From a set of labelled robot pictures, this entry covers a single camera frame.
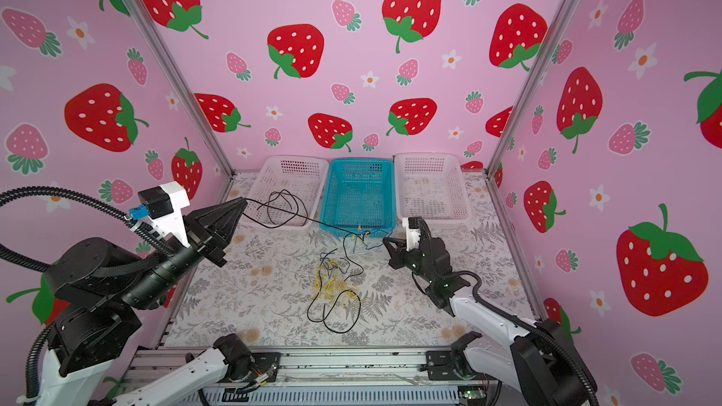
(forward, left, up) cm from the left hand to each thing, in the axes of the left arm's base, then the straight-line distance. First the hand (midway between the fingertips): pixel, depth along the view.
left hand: (237, 199), depth 45 cm
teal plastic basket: (+46, -17, -51) cm, 71 cm away
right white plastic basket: (+51, -47, -51) cm, 86 cm away
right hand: (+14, -26, -35) cm, 45 cm away
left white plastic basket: (+53, +8, -49) cm, 73 cm away
